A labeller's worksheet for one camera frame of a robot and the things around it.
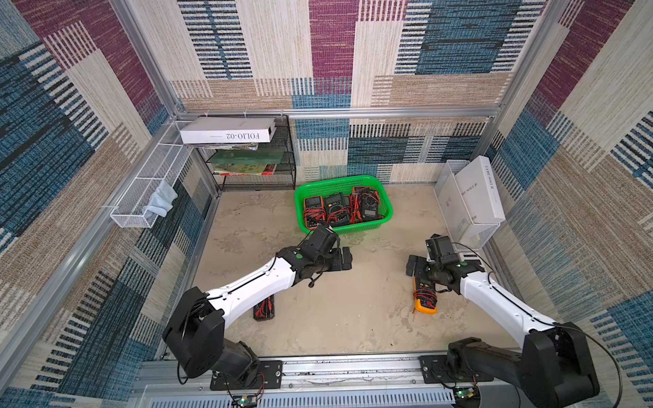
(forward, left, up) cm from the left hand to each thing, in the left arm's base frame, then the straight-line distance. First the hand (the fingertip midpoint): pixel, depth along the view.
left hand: (341, 257), depth 83 cm
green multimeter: (+21, +1, -4) cm, 22 cm away
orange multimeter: (+24, +10, -6) cm, 27 cm away
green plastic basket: (+41, -2, -7) cm, 42 cm away
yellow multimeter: (-11, -27, -9) cm, 30 cm away
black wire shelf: (+37, +33, +6) cm, 50 cm away
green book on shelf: (+41, +27, +10) cm, 50 cm away
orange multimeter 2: (+22, -7, -6) cm, 24 cm away
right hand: (0, -27, -7) cm, 28 cm away
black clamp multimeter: (+23, -12, -1) cm, 26 cm away
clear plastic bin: (+20, -45, -5) cm, 49 cm away
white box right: (+24, -51, +5) cm, 56 cm away
